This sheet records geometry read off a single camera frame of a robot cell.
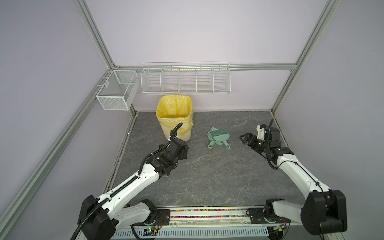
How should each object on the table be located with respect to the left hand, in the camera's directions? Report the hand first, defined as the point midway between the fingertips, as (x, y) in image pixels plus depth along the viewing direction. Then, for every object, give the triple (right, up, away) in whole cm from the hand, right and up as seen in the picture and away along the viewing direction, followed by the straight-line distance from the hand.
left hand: (176, 148), depth 79 cm
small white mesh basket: (-41, +34, +20) cm, 57 cm away
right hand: (+39, +4, +6) cm, 39 cm away
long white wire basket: (+4, +44, +19) cm, 48 cm away
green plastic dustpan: (+21, +4, +23) cm, 31 cm away
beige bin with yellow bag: (-6, +23, +23) cm, 33 cm away
